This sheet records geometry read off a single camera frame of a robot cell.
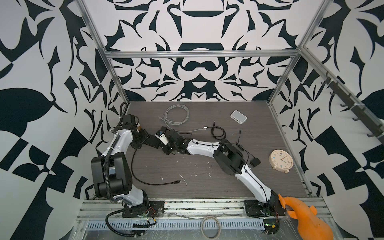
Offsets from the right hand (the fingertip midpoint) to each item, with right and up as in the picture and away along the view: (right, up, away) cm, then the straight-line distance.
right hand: (161, 143), depth 95 cm
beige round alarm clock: (+71, -8, -7) cm, 72 cm away
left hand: (-8, +5, -6) cm, 11 cm away
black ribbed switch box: (-4, +3, -7) cm, 8 cm away
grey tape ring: (+24, -35, -28) cm, 51 cm away
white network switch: (+53, +16, +13) cm, 57 cm away
